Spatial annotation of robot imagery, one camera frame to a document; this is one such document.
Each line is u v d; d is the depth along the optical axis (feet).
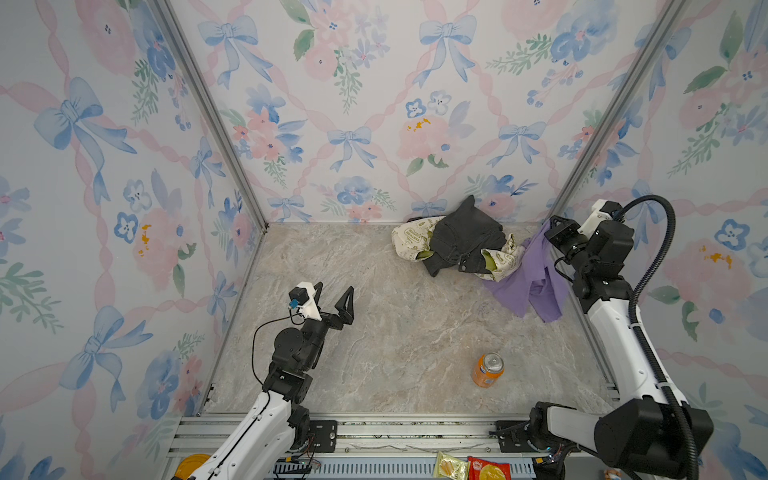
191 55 2.51
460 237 3.36
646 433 1.28
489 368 2.43
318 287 2.49
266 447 1.86
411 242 3.54
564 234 2.15
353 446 2.40
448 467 2.26
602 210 2.09
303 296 2.06
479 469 2.27
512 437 2.40
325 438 2.44
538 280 3.11
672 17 2.27
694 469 1.15
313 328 2.19
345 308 2.21
